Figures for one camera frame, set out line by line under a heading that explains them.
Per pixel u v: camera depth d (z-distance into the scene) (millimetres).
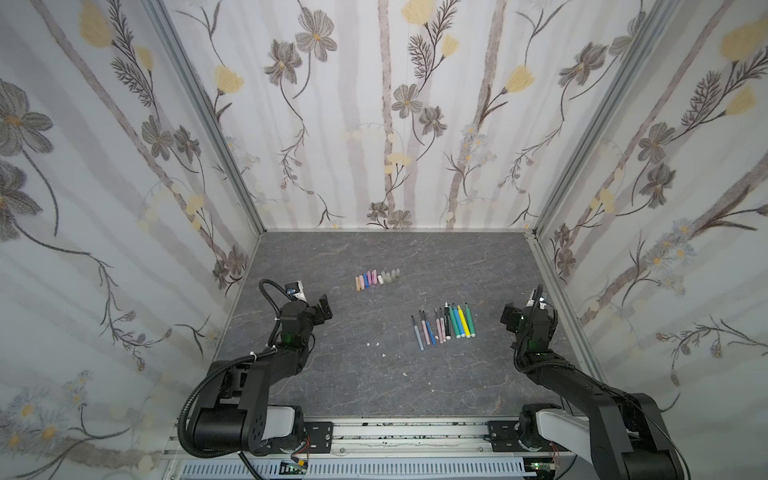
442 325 933
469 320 954
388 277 1049
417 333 926
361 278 1045
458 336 919
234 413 423
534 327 663
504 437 733
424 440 748
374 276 1053
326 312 842
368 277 1047
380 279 1043
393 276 1063
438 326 933
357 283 1041
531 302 796
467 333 926
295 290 782
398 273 1073
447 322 945
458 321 953
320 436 737
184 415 400
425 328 930
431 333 921
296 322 683
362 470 702
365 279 1043
